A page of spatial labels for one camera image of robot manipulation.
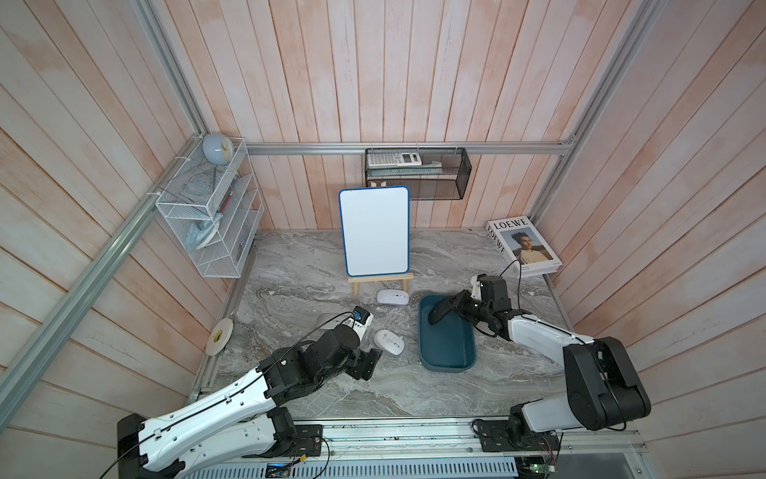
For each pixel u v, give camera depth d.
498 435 0.73
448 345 0.89
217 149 0.80
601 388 0.44
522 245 1.11
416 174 0.88
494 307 0.71
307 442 0.73
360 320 0.61
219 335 0.93
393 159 0.90
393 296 0.99
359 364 0.53
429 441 0.75
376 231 0.90
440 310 0.93
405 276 0.96
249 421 0.60
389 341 0.88
